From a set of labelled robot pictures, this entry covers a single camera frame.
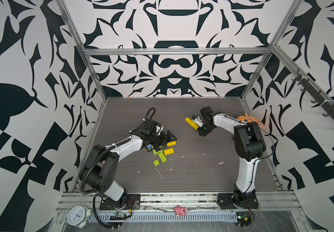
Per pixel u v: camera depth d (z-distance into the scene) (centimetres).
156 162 87
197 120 91
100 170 44
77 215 67
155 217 87
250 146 54
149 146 71
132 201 73
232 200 74
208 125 79
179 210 70
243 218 71
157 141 77
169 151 92
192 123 102
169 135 79
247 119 96
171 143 94
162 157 89
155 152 88
